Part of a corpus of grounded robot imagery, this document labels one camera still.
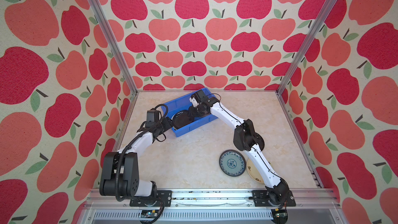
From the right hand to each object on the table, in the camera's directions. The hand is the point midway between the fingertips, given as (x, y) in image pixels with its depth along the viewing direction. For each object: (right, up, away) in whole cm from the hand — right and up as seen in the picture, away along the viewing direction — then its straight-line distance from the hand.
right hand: (191, 113), depth 101 cm
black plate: (-7, -3, 0) cm, 7 cm away
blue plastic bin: (-6, +7, +3) cm, 9 cm away
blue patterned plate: (+24, -27, -15) cm, 39 cm away
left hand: (-11, -5, -9) cm, 15 cm away
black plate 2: (+42, -16, -8) cm, 46 cm away
